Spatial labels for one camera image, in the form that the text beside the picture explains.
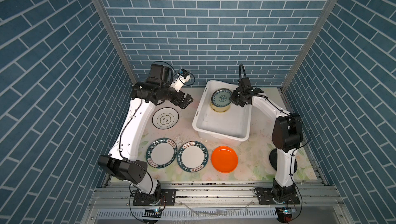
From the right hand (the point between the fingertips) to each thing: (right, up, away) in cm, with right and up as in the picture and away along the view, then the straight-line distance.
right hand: (228, 97), depth 98 cm
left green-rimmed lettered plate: (-41, -33, -10) cm, 53 cm away
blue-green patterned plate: (-5, 0, +4) cm, 6 cm away
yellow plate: (-5, -8, +8) cm, 13 cm away
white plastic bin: (-1, -20, -1) cm, 20 cm away
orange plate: (-4, -36, -12) cm, 38 cm away
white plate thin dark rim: (-42, -14, +4) cm, 45 cm away
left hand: (-25, +1, -26) cm, 36 cm away
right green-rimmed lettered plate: (-23, -35, -10) cm, 42 cm away
